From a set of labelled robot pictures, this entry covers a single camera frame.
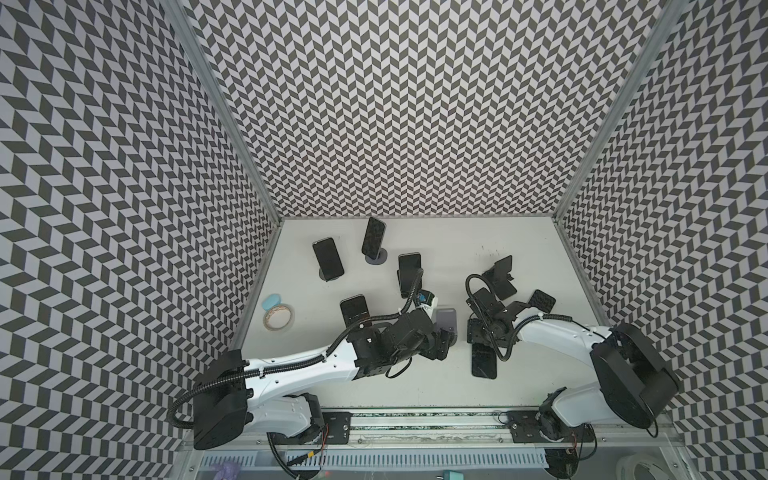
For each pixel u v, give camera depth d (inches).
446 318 32.6
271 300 35.0
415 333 21.0
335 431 28.1
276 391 15.9
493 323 25.3
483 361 31.4
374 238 38.3
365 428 28.5
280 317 35.1
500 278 36.9
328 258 38.2
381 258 39.5
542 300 39.8
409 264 35.0
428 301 25.5
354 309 30.4
